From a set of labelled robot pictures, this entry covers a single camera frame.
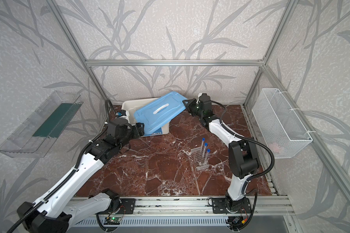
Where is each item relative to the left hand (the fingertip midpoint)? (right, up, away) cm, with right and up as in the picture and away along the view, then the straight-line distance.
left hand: (140, 121), depth 75 cm
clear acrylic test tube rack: (+32, -24, +15) cm, 43 cm away
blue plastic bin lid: (+5, +3, +13) cm, 14 cm away
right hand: (+22, +14, +11) cm, 28 cm away
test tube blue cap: (+34, -11, +8) cm, 36 cm away
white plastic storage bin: (-16, +10, +28) cm, 34 cm away
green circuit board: (-13, -49, -4) cm, 51 cm away
